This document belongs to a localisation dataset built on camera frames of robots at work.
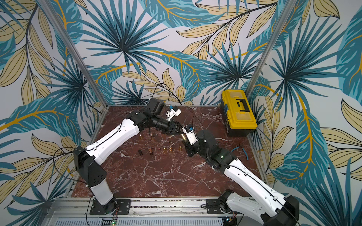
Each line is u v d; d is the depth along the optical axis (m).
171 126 0.62
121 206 0.74
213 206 0.72
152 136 1.00
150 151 0.89
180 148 0.93
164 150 0.94
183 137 0.71
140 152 0.91
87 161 0.43
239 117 0.92
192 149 0.64
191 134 0.62
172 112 0.69
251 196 0.46
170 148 0.90
